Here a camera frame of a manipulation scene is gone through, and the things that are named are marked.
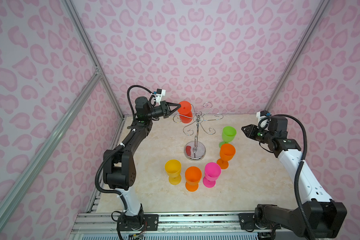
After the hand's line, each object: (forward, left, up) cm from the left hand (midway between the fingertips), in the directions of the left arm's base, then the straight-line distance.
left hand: (181, 104), depth 75 cm
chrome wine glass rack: (-6, -9, -35) cm, 36 cm away
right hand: (-8, -33, -9) cm, 35 cm away
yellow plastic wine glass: (-22, +5, -26) cm, 34 cm away
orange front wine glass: (-13, -26, -24) cm, 37 cm away
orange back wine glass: (-27, -5, -23) cm, 36 cm away
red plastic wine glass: (0, -2, -3) cm, 3 cm away
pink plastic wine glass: (-25, -16, -24) cm, 38 cm away
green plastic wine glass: (-1, -29, -24) cm, 37 cm away
